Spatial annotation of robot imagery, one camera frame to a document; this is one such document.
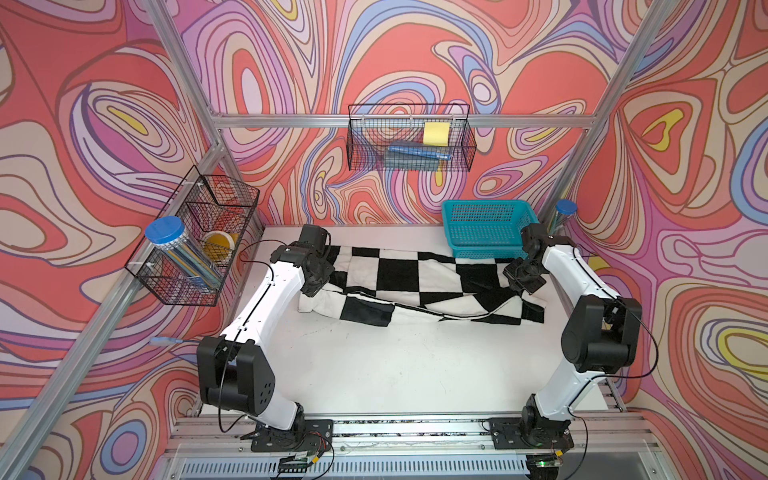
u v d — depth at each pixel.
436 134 0.89
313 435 0.73
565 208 1.02
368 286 1.01
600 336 0.48
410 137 0.96
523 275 0.77
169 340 0.68
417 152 0.88
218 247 0.71
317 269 0.68
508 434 0.73
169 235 0.57
